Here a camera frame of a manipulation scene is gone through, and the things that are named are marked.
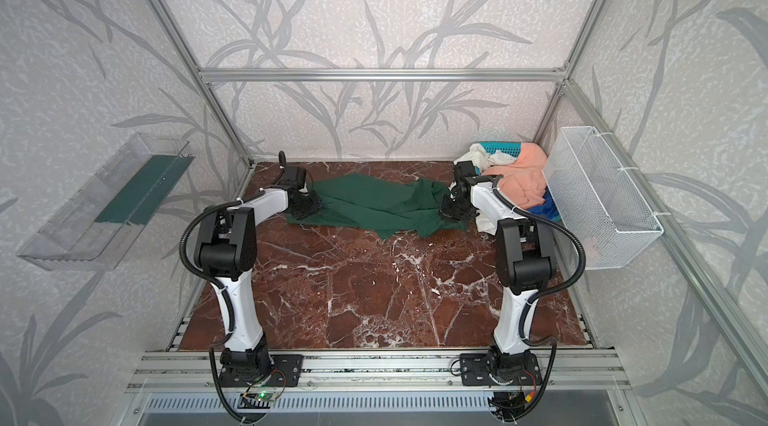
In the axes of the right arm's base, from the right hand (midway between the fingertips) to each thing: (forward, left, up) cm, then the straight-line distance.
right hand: (443, 207), depth 98 cm
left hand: (+7, +42, -3) cm, 43 cm away
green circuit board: (-51, +46, -6) cm, 69 cm away
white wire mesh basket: (-18, -29, +28) cm, 44 cm away
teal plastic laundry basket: (+28, -29, 0) cm, 40 cm away
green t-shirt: (+2, +15, -4) cm, 15 cm away
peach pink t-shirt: (+9, -28, +3) cm, 30 cm away
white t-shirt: (+22, -14, +3) cm, 26 cm away
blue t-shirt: (-4, -32, +4) cm, 33 cm away
